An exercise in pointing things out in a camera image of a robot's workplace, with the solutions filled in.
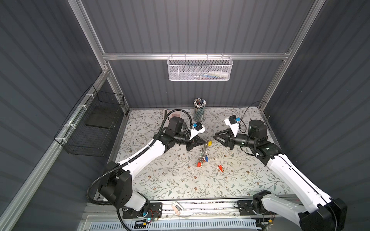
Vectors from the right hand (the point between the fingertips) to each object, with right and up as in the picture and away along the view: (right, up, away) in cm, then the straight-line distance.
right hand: (217, 137), depth 70 cm
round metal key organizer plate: (-5, -13, +19) cm, 23 cm away
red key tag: (+6, -20, +19) cm, 29 cm away
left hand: (-6, -3, +5) cm, 8 cm away
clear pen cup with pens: (-6, +20, +29) cm, 36 cm away
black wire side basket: (-65, +3, +1) cm, 65 cm away
